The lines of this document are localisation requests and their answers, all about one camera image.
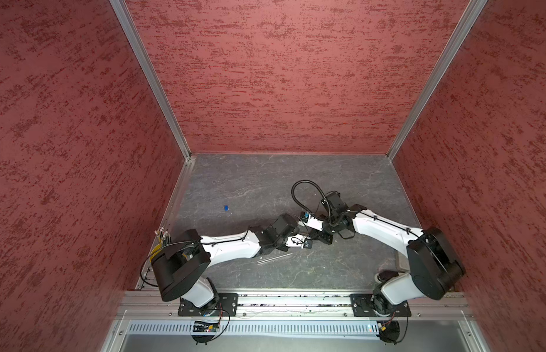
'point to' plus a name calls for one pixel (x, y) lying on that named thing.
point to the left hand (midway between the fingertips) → (287, 230)
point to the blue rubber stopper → (225, 207)
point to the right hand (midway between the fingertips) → (313, 237)
